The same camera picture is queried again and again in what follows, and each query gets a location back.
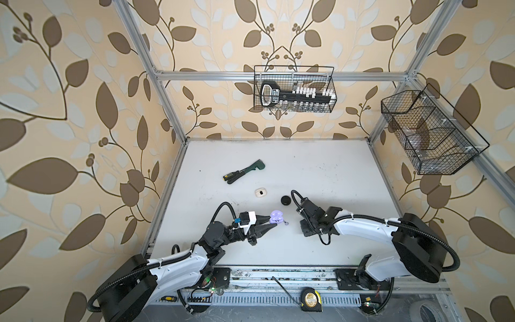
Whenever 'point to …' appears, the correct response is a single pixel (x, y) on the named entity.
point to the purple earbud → (285, 223)
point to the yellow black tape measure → (311, 300)
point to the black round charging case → (285, 200)
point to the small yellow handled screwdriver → (169, 298)
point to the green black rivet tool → (259, 164)
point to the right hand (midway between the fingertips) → (307, 228)
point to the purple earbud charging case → (276, 217)
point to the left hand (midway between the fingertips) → (275, 221)
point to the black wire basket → (435, 141)
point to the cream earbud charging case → (261, 192)
